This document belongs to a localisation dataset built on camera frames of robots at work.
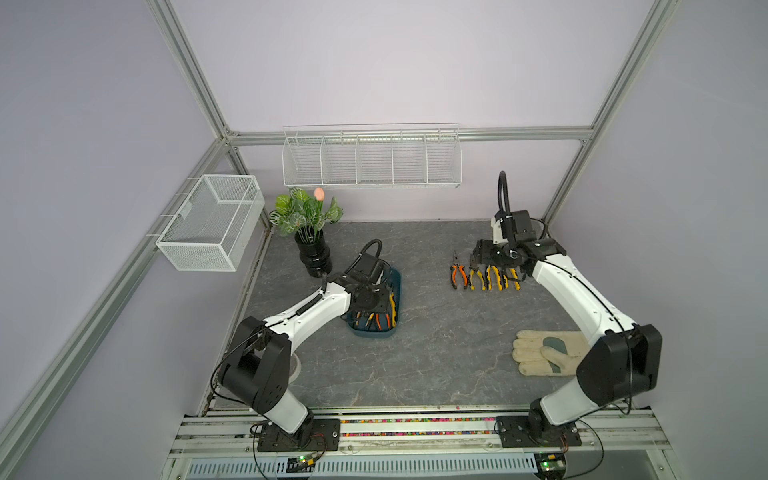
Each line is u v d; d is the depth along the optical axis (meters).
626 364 0.44
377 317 0.93
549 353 0.85
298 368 0.83
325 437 0.74
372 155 0.97
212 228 0.84
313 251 0.96
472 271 1.05
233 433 0.76
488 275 1.03
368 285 0.74
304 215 0.89
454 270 1.05
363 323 0.91
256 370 0.44
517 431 0.74
